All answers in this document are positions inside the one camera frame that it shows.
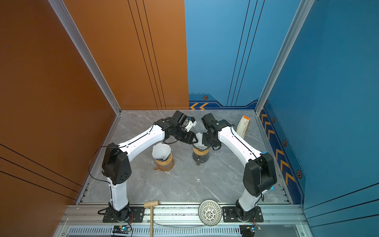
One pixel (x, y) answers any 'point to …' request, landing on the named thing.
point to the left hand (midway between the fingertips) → (196, 139)
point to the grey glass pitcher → (199, 159)
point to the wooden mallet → (151, 204)
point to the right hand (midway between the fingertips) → (206, 143)
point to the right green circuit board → (247, 230)
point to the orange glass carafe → (165, 168)
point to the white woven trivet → (209, 212)
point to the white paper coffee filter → (161, 150)
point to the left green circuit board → (119, 229)
